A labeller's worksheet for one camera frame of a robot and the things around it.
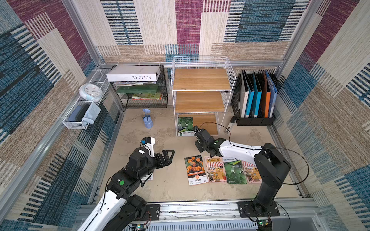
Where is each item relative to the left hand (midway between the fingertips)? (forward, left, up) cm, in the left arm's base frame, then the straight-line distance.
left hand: (168, 152), depth 71 cm
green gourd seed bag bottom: (+31, -8, -20) cm, 38 cm away
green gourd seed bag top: (-1, -37, -22) cm, 43 cm away
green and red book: (+43, +17, -1) cm, 46 cm away
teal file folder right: (+34, -53, +5) cm, 63 cm away
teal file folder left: (+34, -51, -4) cm, 61 cm away
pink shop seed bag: (0, -26, -21) cm, 34 cm away
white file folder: (+35, -45, +6) cm, 57 cm away
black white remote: (+30, -40, -18) cm, 54 cm away
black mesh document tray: (+57, +26, -20) cm, 66 cm away
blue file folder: (+36, -62, +8) cm, 72 cm away
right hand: (+16, -17, -14) cm, 28 cm away
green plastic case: (+44, +22, +5) cm, 50 cm away
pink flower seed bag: (-13, +7, +2) cm, 14 cm away
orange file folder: (+34, -62, -2) cm, 70 cm away
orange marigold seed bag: (0, -14, -22) cm, 26 cm away
